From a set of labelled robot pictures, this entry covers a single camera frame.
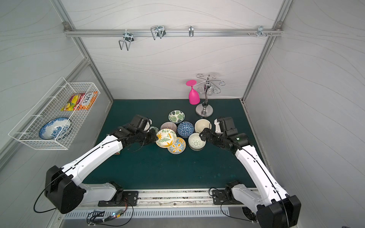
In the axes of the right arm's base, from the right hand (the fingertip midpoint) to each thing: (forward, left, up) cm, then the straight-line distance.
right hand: (206, 136), depth 77 cm
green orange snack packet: (-19, +36, +17) cm, 44 cm away
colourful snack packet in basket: (+9, +66, +16) cm, 69 cm away
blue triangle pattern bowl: (+14, +13, -15) cm, 25 cm away
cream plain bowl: (+16, +2, -12) cm, 20 cm away
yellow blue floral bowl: (+1, +17, -18) cm, 24 cm away
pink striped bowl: (+16, +24, -14) cm, 32 cm away
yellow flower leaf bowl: (+1, +23, -6) cm, 24 cm away
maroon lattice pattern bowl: (-2, +5, -14) cm, 15 cm away
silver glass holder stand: (+35, 0, -19) cm, 40 cm away
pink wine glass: (+34, +8, -2) cm, 34 cm away
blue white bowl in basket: (-8, +70, +16) cm, 72 cm away
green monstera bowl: (+26, +20, -17) cm, 37 cm away
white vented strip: (-34, +25, -18) cm, 46 cm away
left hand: (-1, +27, -2) cm, 27 cm away
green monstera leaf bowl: (+11, +33, -12) cm, 37 cm away
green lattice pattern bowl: (+5, +6, -16) cm, 18 cm away
